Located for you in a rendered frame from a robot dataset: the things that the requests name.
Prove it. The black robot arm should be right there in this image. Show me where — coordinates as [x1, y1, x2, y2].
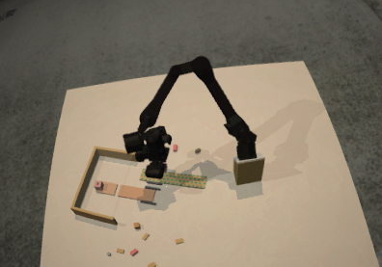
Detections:
[123, 56, 257, 162]

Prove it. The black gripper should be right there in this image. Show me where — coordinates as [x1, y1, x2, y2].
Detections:
[145, 134, 172, 179]

